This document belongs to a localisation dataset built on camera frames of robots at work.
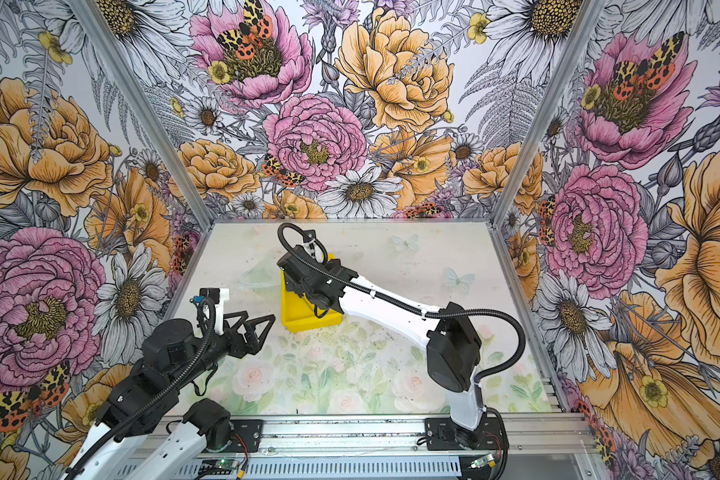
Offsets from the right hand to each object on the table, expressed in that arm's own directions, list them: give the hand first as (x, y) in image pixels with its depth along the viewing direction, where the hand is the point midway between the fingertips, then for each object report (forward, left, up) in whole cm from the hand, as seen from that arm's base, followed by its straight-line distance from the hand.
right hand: (312, 276), depth 81 cm
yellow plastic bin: (+1, +8, -21) cm, 23 cm away
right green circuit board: (-40, -41, -21) cm, 61 cm away
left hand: (-16, +10, +3) cm, 19 cm away
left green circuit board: (-39, +19, -20) cm, 48 cm away
